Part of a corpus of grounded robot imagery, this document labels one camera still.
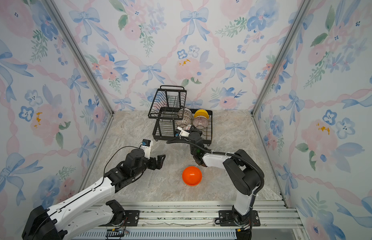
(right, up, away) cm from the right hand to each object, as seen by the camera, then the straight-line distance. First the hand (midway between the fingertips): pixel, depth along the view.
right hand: (196, 123), depth 89 cm
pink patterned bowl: (+5, +2, +20) cm, 21 cm away
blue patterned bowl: (-5, -2, -2) cm, 5 cm away
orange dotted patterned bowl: (-8, +2, +21) cm, 22 cm away
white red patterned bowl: (-7, +8, +25) cm, 27 cm away
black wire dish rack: (-20, +13, +24) cm, 34 cm away
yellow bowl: (+5, +9, +19) cm, 22 cm away
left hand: (-20, -16, -10) cm, 28 cm away
